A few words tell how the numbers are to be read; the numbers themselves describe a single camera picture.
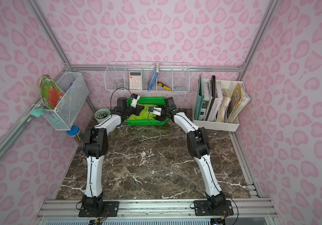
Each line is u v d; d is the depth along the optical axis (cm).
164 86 98
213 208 64
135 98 93
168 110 83
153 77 88
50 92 73
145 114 101
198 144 63
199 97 86
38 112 62
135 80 95
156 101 117
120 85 94
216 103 94
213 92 88
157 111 89
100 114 93
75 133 82
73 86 86
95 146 62
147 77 100
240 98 90
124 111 88
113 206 73
